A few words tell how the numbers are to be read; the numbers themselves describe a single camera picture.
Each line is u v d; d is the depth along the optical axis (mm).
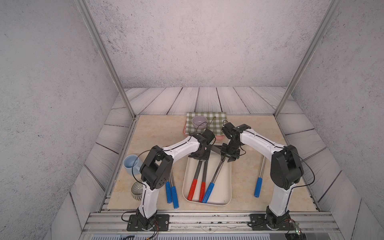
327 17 736
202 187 826
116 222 742
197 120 1116
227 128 756
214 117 1183
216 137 779
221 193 812
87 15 726
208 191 775
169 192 808
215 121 1166
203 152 786
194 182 809
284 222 679
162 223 727
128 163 865
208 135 740
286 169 490
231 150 771
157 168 507
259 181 847
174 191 823
